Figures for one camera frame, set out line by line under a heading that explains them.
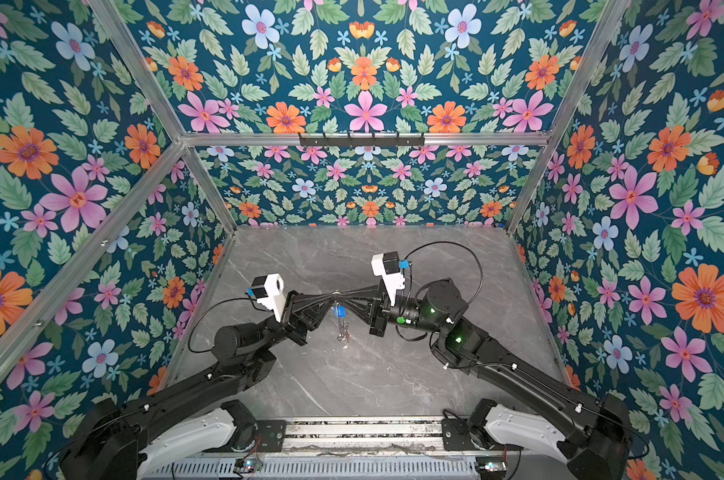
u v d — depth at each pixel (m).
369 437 0.75
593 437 0.39
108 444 0.39
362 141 0.93
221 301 0.49
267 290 0.51
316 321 0.56
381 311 0.52
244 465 0.70
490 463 0.71
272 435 0.74
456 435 0.73
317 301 0.54
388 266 0.49
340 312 0.54
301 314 0.54
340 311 0.54
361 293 0.54
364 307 0.57
